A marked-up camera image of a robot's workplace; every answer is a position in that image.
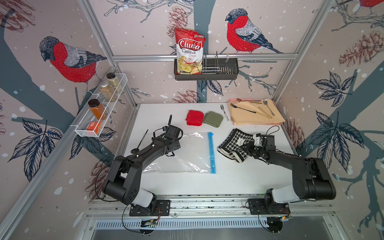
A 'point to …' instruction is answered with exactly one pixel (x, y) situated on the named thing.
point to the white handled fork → (222, 108)
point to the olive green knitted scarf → (213, 119)
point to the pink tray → (234, 100)
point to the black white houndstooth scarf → (232, 145)
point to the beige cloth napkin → (240, 117)
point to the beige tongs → (267, 115)
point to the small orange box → (94, 126)
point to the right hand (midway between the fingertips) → (240, 145)
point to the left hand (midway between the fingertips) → (176, 141)
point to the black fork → (234, 106)
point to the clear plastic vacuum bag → (196, 155)
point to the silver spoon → (265, 102)
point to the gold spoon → (240, 100)
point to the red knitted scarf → (194, 118)
